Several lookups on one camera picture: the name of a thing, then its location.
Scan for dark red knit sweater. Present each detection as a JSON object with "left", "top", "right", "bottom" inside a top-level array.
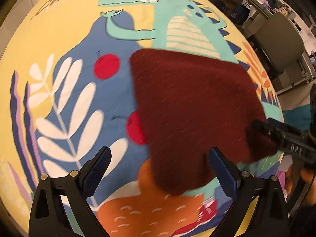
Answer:
[{"left": 130, "top": 49, "right": 277, "bottom": 195}]

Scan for right hand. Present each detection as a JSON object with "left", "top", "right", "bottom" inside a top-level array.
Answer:
[{"left": 285, "top": 165, "right": 316, "bottom": 207}]

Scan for teal fabric pile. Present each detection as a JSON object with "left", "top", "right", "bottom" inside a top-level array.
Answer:
[{"left": 283, "top": 104, "right": 311, "bottom": 131}]

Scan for grey office chair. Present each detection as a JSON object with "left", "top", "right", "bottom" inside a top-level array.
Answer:
[{"left": 248, "top": 13, "right": 305, "bottom": 79}]

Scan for yellow dinosaur print bedspread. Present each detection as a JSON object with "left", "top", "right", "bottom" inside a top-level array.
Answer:
[{"left": 1, "top": 0, "right": 284, "bottom": 236}]

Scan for black backpack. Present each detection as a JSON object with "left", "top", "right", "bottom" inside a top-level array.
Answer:
[{"left": 229, "top": 4, "right": 250, "bottom": 25}]

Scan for white wardrobe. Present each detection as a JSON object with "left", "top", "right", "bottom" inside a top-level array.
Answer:
[{"left": 1, "top": 0, "right": 39, "bottom": 57}]

